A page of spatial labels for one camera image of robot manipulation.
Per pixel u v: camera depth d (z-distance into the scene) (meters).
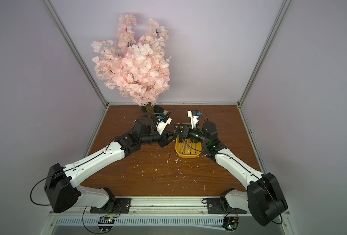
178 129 0.71
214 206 0.72
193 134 0.67
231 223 0.70
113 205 0.68
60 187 0.39
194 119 0.68
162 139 0.64
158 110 1.13
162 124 0.66
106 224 0.72
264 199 0.40
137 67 0.62
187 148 0.93
